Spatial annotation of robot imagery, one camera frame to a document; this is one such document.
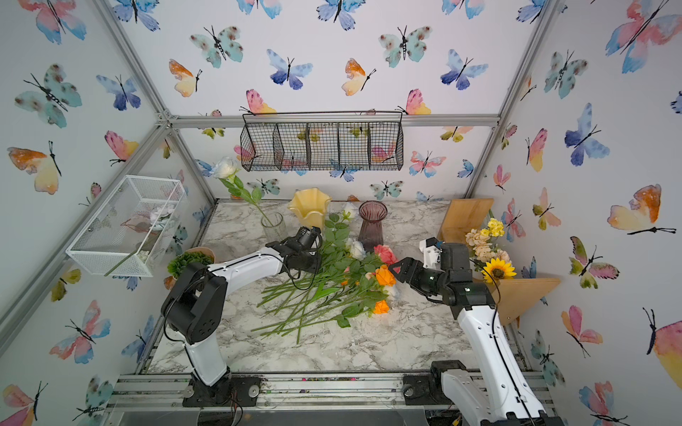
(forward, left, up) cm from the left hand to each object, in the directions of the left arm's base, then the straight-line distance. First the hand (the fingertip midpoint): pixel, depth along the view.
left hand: (320, 259), depth 95 cm
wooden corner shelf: (-22, -52, +16) cm, 58 cm away
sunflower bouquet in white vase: (-14, -47, +19) cm, 53 cm away
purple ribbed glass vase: (+7, -18, +7) cm, 20 cm away
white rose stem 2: (+3, -13, +2) cm, 13 cm away
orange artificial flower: (-9, -22, +3) cm, 24 cm away
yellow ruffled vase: (+16, +4, +11) cm, 20 cm away
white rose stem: (+18, -10, +5) cm, 22 cm away
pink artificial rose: (0, -23, +3) cm, 23 cm away
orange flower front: (-17, -20, -2) cm, 27 cm away
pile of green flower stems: (-9, -6, -5) cm, 12 cm away
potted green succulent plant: (0, +41, +5) cm, 41 cm away
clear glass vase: (+8, +16, +9) cm, 20 cm away
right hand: (-14, -24, +15) cm, 32 cm away
